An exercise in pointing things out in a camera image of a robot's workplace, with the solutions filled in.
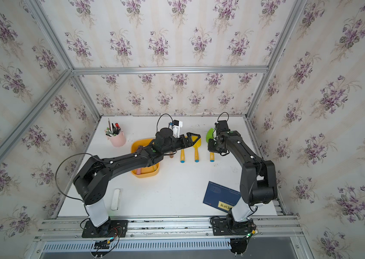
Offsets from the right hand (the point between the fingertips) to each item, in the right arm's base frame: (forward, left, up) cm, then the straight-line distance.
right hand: (213, 148), depth 91 cm
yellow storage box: (-12, +34, -6) cm, 37 cm away
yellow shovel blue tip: (-1, +18, -7) cm, 19 cm away
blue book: (-25, -3, -9) cm, 27 cm away
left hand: (-4, +10, +13) cm, 17 cm away
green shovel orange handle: (+10, +1, -1) cm, 10 cm away
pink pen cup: (+7, +58, -3) cm, 58 cm away
